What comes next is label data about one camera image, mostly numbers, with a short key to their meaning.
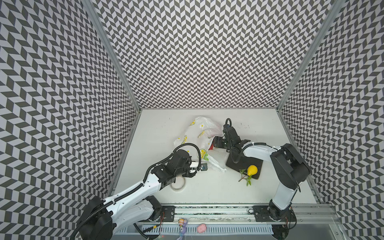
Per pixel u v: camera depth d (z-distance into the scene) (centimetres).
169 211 72
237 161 66
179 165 58
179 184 81
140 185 49
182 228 67
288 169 48
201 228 68
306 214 76
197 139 91
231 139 72
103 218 39
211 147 94
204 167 66
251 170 82
